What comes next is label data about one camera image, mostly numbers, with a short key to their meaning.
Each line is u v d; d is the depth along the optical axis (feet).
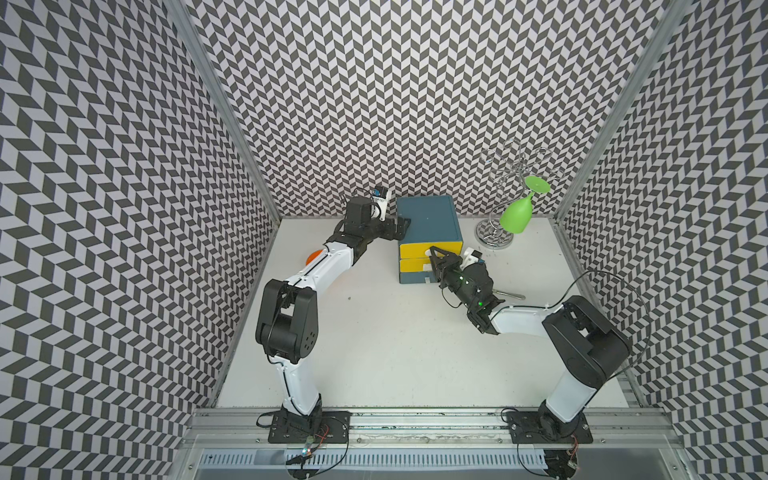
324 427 2.33
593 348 1.54
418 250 2.80
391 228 2.65
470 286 2.23
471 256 2.72
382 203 2.65
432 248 2.77
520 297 3.31
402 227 2.70
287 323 1.60
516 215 2.83
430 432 2.39
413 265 2.99
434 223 2.84
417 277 3.18
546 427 2.12
